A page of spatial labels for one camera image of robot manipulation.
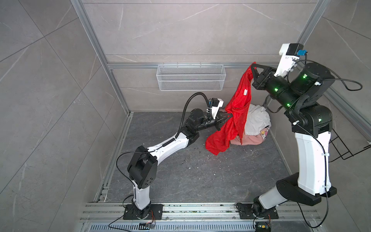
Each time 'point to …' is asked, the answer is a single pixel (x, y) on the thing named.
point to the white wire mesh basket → (192, 77)
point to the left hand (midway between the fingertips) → (233, 112)
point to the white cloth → (258, 119)
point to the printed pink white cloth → (263, 133)
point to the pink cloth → (248, 140)
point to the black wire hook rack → (343, 151)
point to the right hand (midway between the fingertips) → (251, 64)
